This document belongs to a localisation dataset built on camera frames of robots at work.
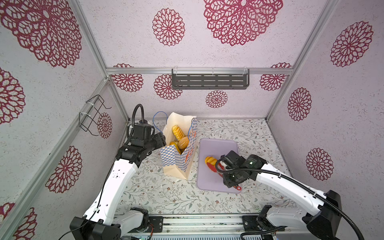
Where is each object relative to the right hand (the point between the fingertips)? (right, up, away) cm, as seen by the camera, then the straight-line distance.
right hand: (225, 180), depth 76 cm
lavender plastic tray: (-8, -3, +12) cm, 14 cm away
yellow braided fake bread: (-26, +24, +17) cm, 39 cm away
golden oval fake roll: (-22, +18, +14) cm, 32 cm away
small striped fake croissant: (-6, +8, +10) cm, 14 cm away
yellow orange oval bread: (-27, +18, +18) cm, 37 cm away
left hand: (-34, +20, +1) cm, 39 cm away
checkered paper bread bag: (-27, +7, +8) cm, 29 cm away
